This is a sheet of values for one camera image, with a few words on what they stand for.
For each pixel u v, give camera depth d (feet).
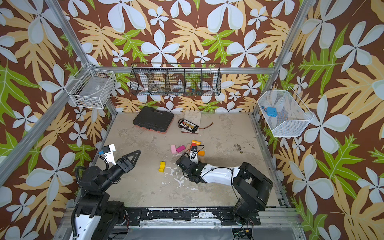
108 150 1.99
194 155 2.51
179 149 3.24
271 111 2.81
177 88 3.24
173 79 3.20
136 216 2.42
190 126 3.54
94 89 2.79
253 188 1.45
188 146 3.24
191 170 2.17
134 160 2.02
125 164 1.91
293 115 2.55
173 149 3.23
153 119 3.72
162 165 2.98
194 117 3.87
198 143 3.33
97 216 1.66
